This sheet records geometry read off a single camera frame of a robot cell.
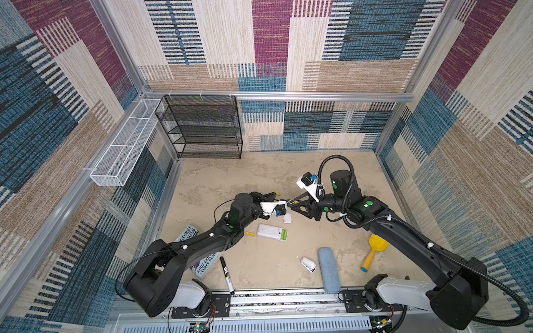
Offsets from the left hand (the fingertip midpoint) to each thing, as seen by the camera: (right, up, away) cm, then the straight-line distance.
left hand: (271, 187), depth 82 cm
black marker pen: (-17, -33, -2) cm, 38 cm away
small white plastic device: (+14, -29, -2) cm, 33 cm away
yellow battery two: (-9, -20, +8) cm, 24 cm away
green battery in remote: (+5, -20, +8) cm, 22 cm away
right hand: (+8, -6, -8) cm, 13 cm away
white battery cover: (+7, -15, +13) cm, 21 cm away
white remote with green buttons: (+1, -20, +8) cm, 21 cm away
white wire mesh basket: (-67, +12, +12) cm, 69 cm away
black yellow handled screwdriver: (+7, -4, -9) cm, 12 cm away
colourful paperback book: (-27, -31, -2) cm, 41 cm away
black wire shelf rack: (-35, +30, +28) cm, 54 cm away
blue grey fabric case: (+21, -31, -4) cm, 37 cm away
